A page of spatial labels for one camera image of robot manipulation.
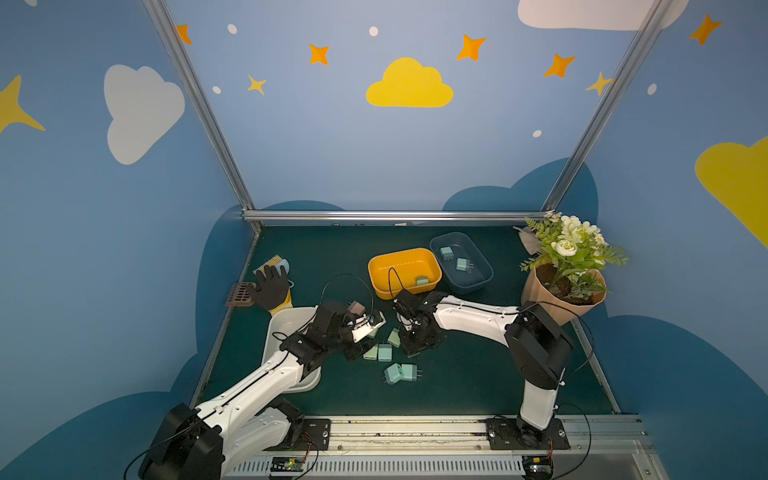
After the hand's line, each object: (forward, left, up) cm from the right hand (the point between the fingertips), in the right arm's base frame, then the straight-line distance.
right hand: (412, 346), depth 89 cm
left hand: (+1, +13, +10) cm, 16 cm away
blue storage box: (+23, -16, +2) cm, 29 cm away
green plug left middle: (-4, +12, +1) cm, 12 cm away
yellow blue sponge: (+28, +50, +1) cm, 58 cm away
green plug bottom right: (-9, +1, +2) cm, 9 cm away
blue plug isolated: (+32, -18, +1) cm, 37 cm away
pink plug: (+11, +19, +2) cm, 22 cm away
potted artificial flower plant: (+17, -41, +22) cm, 49 cm away
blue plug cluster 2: (-3, +8, +1) cm, 9 cm away
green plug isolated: (+24, -3, 0) cm, 24 cm away
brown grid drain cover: (+14, +59, +1) cm, 61 cm away
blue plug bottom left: (-9, +5, +2) cm, 11 cm away
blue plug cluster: (+37, -13, +1) cm, 39 cm away
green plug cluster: (+2, +6, +1) cm, 6 cm away
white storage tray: (+3, +40, +4) cm, 40 cm away
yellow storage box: (+29, +2, -2) cm, 30 cm away
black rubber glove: (+15, +47, +3) cm, 50 cm away
